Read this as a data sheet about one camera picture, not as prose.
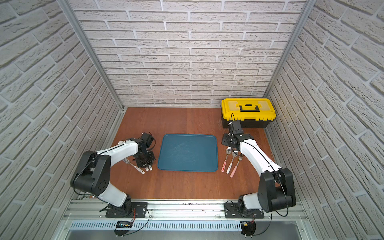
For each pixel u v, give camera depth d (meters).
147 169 0.87
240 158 0.92
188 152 0.95
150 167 0.87
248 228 0.70
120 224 0.72
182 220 0.73
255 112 0.96
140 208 0.75
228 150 0.95
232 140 0.63
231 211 0.74
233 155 0.92
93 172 0.45
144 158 0.77
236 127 0.68
